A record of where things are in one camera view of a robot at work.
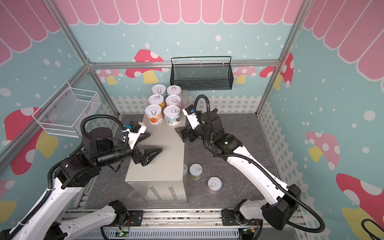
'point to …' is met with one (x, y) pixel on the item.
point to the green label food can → (195, 170)
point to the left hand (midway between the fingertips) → (154, 145)
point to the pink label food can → (214, 185)
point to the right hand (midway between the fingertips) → (183, 122)
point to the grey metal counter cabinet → (164, 180)
